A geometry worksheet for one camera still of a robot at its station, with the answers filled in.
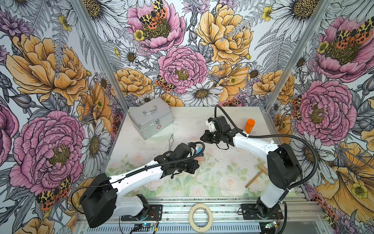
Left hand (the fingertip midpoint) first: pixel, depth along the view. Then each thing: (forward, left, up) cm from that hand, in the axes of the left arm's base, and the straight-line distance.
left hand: (196, 170), depth 79 cm
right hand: (+16, -3, +2) cm, 17 cm away
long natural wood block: (+10, -3, -7) cm, 12 cm away
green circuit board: (-23, +26, -12) cm, 37 cm away
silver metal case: (+33, +30, +5) cm, 45 cm away
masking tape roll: (-24, -4, -6) cm, 25 cm away
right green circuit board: (-24, -36, -9) cm, 44 cm away
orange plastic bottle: (+32, -37, -3) cm, 49 cm away
